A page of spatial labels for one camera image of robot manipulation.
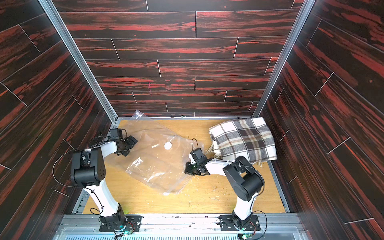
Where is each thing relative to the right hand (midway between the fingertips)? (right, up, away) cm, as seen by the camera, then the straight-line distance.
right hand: (186, 169), depth 94 cm
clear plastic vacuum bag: (-21, +7, +5) cm, 23 cm away
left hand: (-36, +16, +9) cm, 40 cm away
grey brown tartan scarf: (+39, +20, -6) cm, 44 cm away
